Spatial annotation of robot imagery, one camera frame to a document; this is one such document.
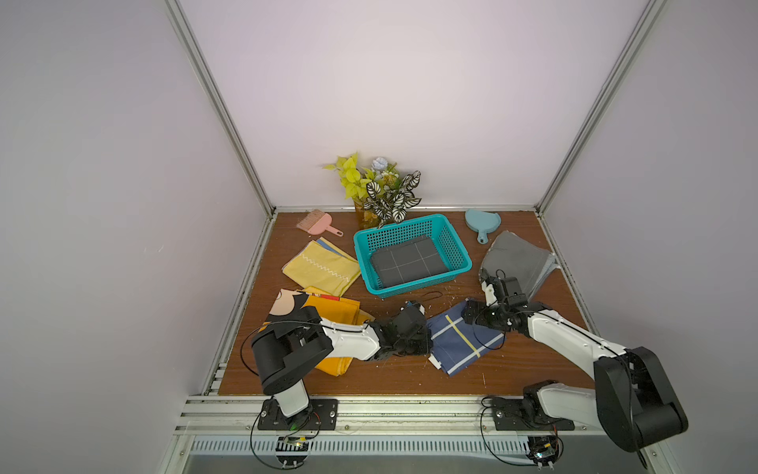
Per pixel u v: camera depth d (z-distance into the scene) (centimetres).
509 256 104
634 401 41
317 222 117
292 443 72
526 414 66
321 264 103
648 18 71
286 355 45
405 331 68
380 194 93
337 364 79
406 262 104
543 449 70
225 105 90
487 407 74
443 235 104
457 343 84
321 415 73
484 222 117
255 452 62
